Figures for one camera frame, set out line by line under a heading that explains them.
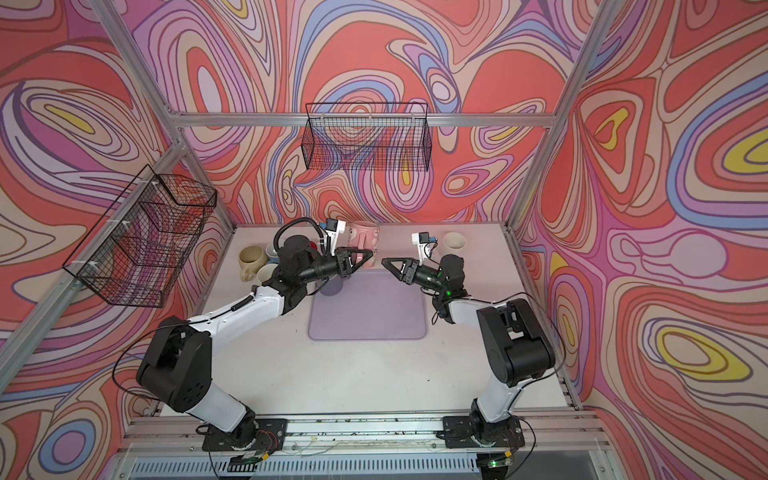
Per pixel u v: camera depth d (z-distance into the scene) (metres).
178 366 0.44
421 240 0.78
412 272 0.75
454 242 1.05
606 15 0.69
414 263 0.75
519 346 0.48
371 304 0.99
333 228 0.71
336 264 0.71
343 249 0.72
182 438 0.75
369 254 0.76
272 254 0.99
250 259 1.00
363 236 0.78
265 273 0.97
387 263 0.81
